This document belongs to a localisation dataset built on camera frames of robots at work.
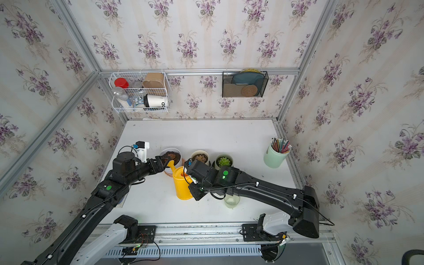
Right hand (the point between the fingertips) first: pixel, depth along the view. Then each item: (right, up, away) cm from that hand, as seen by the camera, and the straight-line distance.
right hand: (193, 190), depth 68 cm
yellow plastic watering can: (-5, +4, -1) cm, 6 cm away
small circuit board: (-29, -28, +3) cm, 40 cm away
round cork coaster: (+30, +50, +29) cm, 65 cm away
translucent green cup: (+18, -11, +14) cm, 25 cm away
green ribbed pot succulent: (+14, +9, +20) cm, 26 cm away
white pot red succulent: (-14, +13, +24) cm, 31 cm away
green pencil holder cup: (+42, +14, +17) cm, 47 cm away
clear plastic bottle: (-41, +44, +18) cm, 62 cm away
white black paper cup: (-26, +43, +25) cm, 56 cm away
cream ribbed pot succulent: (+1, +11, +22) cm, 25 cm away
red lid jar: (-44, +53, +24) cm, 73 cm away
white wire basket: (-34, +48, +25) cm, 64 cm away
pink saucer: (-17, +1, +23) cm, 28 cm away
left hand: (-12, +12, +4) cm, 17 cm away
